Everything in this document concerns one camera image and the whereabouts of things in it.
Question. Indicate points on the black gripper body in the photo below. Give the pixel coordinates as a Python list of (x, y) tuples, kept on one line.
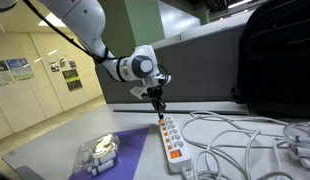
[(155, 90)]

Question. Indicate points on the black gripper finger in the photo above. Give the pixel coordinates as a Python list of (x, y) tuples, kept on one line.
[(162, 108), (155, 106)]

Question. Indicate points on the white power strip orange switches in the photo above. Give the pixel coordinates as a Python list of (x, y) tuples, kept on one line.
[(173, 143)]

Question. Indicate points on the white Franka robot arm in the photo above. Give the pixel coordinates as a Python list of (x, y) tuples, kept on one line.
[(88, 26)]

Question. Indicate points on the grey desk divider panel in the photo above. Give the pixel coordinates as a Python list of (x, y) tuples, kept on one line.
[(198, 66)]

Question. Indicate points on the purple mat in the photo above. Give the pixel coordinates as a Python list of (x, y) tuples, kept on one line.
[(131, 150)]

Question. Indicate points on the green pillar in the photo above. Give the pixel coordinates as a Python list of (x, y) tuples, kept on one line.
[(135, 23)]

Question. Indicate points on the clear plastic box with markers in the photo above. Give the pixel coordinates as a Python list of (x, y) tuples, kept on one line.
[(98, 155)]

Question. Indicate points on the long ceiling light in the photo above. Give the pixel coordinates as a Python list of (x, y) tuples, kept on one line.
[(239, 4), (52, 20)]

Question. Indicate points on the black backpack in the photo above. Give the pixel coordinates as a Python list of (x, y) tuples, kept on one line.
[(281, 56)]

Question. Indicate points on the clear plastic container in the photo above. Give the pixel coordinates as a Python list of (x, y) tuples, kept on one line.
[(301, 141)]

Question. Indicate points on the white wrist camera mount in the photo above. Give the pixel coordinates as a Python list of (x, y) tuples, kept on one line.
[(137, 91)]

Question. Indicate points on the dark green wall poster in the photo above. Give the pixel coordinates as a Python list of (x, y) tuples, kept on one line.
[(72, 80)]

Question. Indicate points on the small wall photo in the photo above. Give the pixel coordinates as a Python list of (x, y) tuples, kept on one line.
[(72, 64), (63, 63), (54, 66)]

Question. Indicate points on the blue white wall poster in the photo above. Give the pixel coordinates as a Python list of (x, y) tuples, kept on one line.
[(20, 69)]

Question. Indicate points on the grey white wall poster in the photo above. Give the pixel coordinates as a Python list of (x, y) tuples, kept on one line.
[(2, 73)]

